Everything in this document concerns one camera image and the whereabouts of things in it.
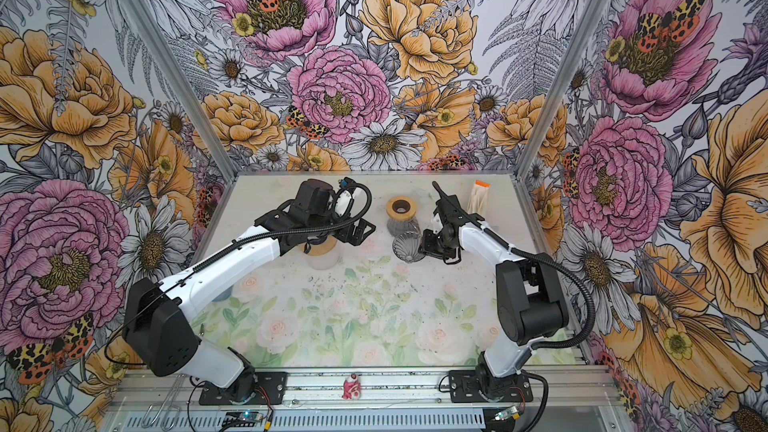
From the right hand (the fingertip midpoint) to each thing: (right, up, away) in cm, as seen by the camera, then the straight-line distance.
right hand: (424, 258), depth 90 cm
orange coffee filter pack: (+19, +18, +12) cm, 29 cm away
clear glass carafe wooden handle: (-31, -2, +6) cm, 32 cm away
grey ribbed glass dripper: (-5, +3, +6) cm, 8 cm away
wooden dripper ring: (-7, +15, +9) cm, 19 cm away
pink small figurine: (-19, -27, -19) cm, 38 cm away
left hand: (-19, +10, -9) cm, 23 cm away
